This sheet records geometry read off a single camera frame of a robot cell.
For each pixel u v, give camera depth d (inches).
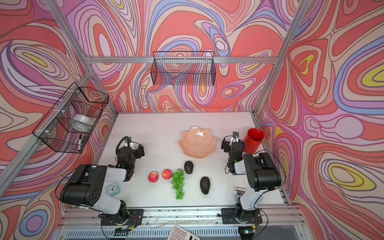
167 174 33.0
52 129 25.9
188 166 34.0
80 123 27.5
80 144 28.2
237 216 26.1
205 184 31.5
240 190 31.3
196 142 40.4
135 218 28.3
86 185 18.0
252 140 33.9
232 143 32.3
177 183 31.7
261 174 18.7
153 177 32.3
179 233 27.0
